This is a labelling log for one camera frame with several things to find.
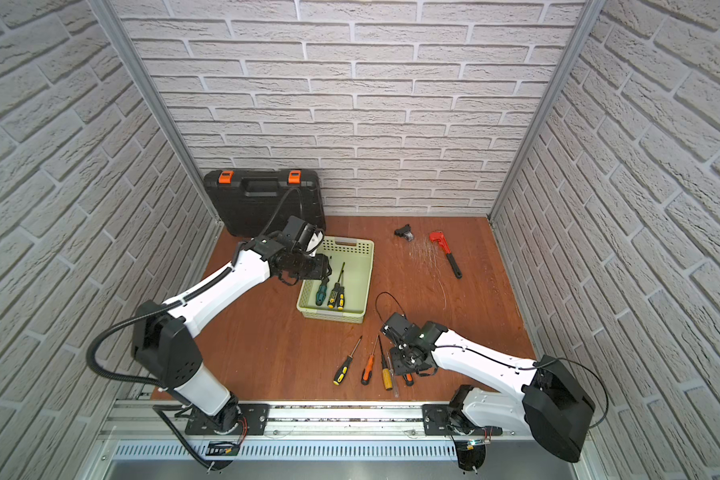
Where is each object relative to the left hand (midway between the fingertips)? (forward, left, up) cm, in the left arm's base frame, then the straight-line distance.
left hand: (328, 267), depth 84 cm
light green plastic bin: (+16, -8, -16) cm, 24 cm away
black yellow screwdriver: (-24, -4, -15) cm, 29 cm away
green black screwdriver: (-1, +4, -15) cm, 15 cm away
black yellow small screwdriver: (-1, -3, -15) cm, 15 cm away
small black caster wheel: (+26, -28, -15) cm, 41 cm away
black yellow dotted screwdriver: (0, -1, -15) cm, 15 cm away
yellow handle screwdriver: (-26, -16, -16) cm, 34 cm away
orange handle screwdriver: (-27, -22, -15) cm, 38 cm away
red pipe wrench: (+23, -40, -14) cm, 48 cm away
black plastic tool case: (+26, +28, +2) cm, 38 cm away
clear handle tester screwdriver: (-30, -18, -16) cm, 38 cm away
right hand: (-23, -21, -14) cm, 34 cm away
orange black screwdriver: (-25, -11, -15) cm, 31 cm away
